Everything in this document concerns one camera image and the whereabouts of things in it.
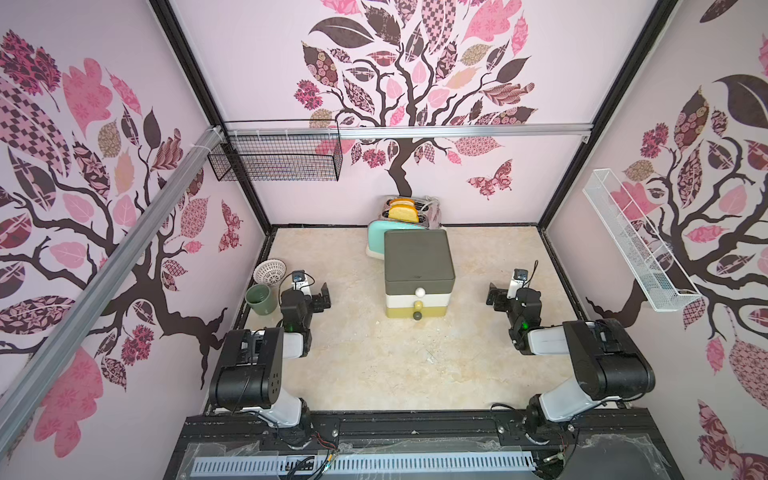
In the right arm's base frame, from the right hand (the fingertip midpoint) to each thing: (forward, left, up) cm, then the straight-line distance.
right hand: (505, 287), depth 95 cm
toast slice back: (+27, +33, +15) cm, 45 cm away
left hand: (0, +63, +1) cm, 63 cm away
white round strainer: (+10, +80, -3) cm, 81 cm away
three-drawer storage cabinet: (-5, +29, +16) cm, 34 cm away
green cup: (-1, +81, -3) cm, 81 cm away
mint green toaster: (+24, +23, +9) cm, 35 cm away
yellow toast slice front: (+21, +33, +14) cm, 41 cm away
